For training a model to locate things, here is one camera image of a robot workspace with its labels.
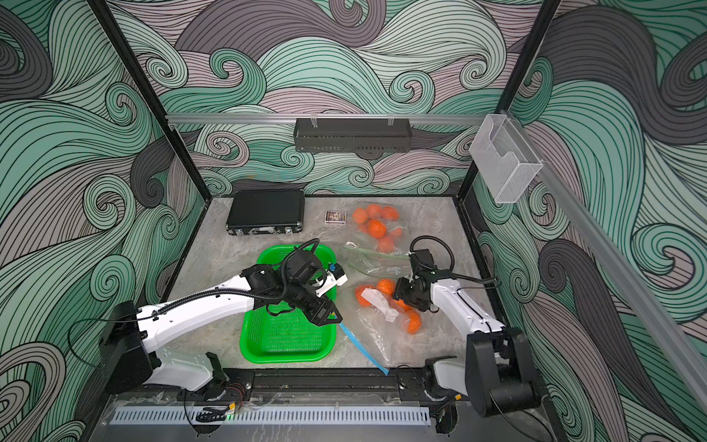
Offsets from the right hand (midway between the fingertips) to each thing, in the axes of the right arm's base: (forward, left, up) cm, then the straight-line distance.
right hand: (399, 297), depth 87 cm
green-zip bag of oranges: (+19, +5, +3) cm, 20 cm away
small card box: (+35, +22, -1) cm, 41 cm away
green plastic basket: (-11, +34, -3) cm, 36 cm away
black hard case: (+40, +52, -2) cm, 65 cm away
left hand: (-10, +19, +13) cm, 25 cm away
